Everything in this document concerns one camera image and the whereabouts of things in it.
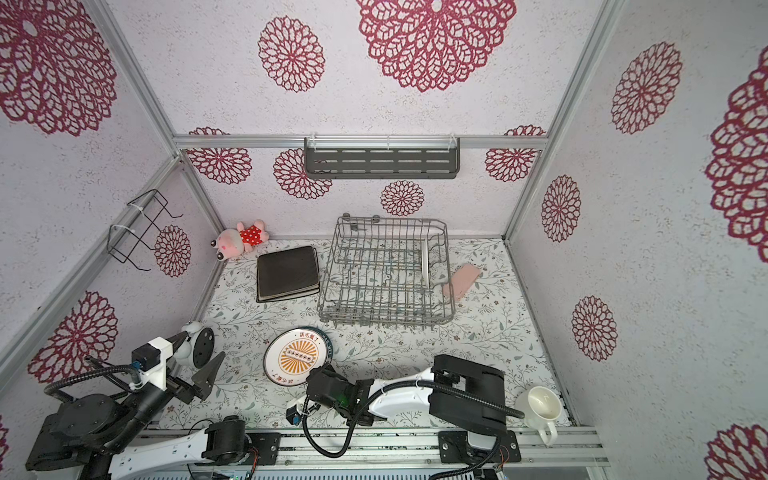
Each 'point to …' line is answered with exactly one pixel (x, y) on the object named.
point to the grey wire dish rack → (388, 271)
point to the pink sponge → (463, 277)
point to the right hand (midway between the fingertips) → (312, 360)
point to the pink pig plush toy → (232, 243)
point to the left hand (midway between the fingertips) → (206, 349)
